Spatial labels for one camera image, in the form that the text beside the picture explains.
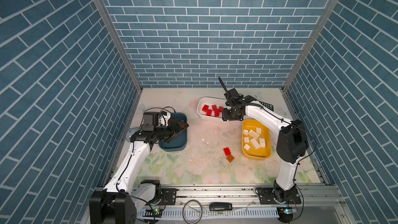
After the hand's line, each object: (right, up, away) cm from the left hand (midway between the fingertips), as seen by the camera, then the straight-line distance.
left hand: (184, 129), depth 78 cm
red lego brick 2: (+13, +7, +25) cm, 29 cm away
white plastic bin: (+14, +14, +32) cm, 38 cm away
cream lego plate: (+36, -9, +14) cm, 39 cm away
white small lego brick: (+36, -5, +18) cm, 40 cm away
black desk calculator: (+55, +11, +31) cm, 64 cm away
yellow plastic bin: (+39, -16, +9) cm, 43 cm away
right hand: (+22, +6, +14) cm, 26 cm away
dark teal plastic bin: (-5, -9, +10) cm, 14 cm away
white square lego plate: (+35, -13, +12) cm, 39 cm away
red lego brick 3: (+23, -15, +11) cm, 30 cm away
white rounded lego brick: (+44, -10, +13) cm, 47 cm away
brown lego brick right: (+24, -17, +7) cm, 31 cm away
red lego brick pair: (+17, +10, +31) cm, 36 cm away
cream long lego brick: (+40, -6, +16) cm, 44 cm away
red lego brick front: (+21, +9, +27) cm, 36 cm away
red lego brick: (+10, +10, +30) cm, 33 cm away
